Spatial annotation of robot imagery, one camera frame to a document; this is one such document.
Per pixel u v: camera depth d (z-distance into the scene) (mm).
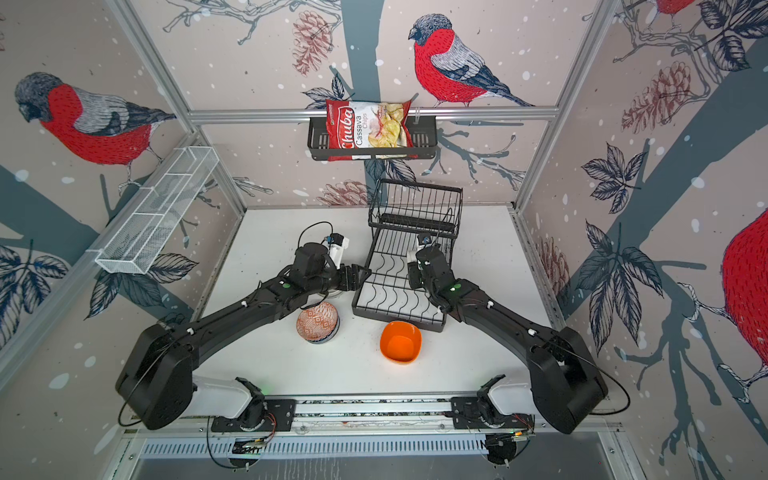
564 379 413
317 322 856
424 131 951
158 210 782
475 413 729
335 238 744
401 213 1143
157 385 407
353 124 875
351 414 748
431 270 634
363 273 744
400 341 856
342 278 728
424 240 743
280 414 730
